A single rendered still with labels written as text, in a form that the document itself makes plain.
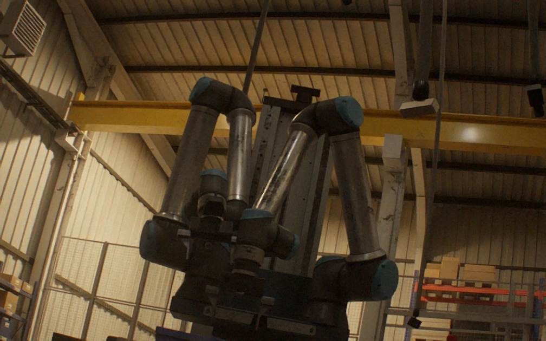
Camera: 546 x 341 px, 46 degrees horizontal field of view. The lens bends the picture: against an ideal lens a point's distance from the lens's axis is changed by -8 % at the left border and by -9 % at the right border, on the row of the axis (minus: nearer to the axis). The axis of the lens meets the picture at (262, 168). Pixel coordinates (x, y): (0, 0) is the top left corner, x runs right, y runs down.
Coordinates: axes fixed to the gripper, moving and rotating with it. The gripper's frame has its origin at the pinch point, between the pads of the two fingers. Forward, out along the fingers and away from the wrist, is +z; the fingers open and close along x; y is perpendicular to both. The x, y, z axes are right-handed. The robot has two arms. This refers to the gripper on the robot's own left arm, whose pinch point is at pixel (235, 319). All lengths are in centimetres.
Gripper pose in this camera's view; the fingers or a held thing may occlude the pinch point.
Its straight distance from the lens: 202.7
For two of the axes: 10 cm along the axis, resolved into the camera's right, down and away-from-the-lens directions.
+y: 0.1, -3.9, -9.2
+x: 9.8, 1.8, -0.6
